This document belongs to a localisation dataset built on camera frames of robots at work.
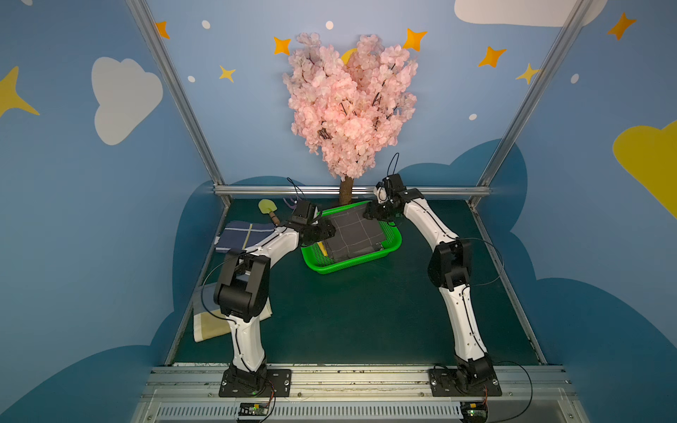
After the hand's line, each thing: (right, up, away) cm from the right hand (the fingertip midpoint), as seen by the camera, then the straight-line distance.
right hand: (372, 212), depth 103 cm
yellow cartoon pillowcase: (-20, -14, -1) cm, 24 cm away
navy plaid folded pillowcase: (-54, -9, +4) cm, 55 cm away
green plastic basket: (-23, -19, -2) cm, 30 cm away
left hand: (-17, -6, -5) cm, 19 cm away
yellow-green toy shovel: (-46, +4, +16) cm, 49 cm away
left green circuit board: (-37, -56, -32) cm, 74 cm away
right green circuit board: (+25, -58, -30) cm, 70 cm away
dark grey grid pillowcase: (-7, -9, +1) cm, 11 cm away
